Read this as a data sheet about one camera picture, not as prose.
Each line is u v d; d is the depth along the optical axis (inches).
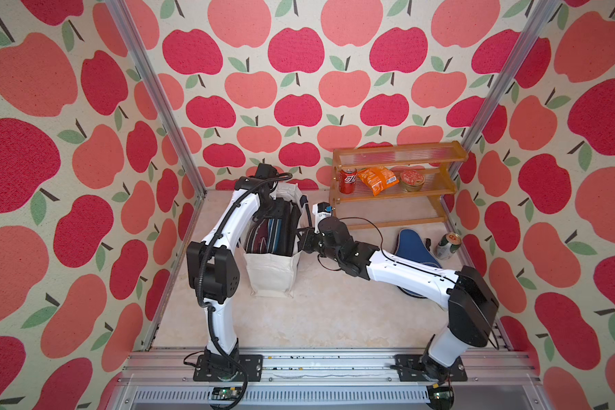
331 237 23.8
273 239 33.9
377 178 38.8
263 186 25.4
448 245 35.7
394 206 45.3
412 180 38.8
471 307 16.7
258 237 33.0
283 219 35.6
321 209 28.1
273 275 30.8
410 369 28.8
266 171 28.3
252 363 29.7
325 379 29.0
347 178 36.6
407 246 38.7
